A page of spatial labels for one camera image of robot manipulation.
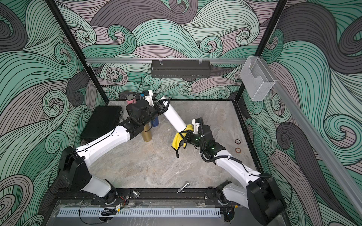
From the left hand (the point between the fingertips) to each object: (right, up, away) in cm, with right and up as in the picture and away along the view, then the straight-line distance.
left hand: (168, 99), depth 74 cm
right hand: (+5, -19, +5) cm, 21 cm away
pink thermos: (-27, +2, +19) cm, 33 cm away
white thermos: (+3, -9, +1) cm, 10 cm away
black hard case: (-49, -14, +24) cm, 56 cm away
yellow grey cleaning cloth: (+5, -22, +3) cm, 23 cm away
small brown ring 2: (+45, -32, +16) cm, 58 cm away
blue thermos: (-7, -12, +2) cm, 14 cm away
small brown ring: (+47, -27, +21) cm, 58 cm away
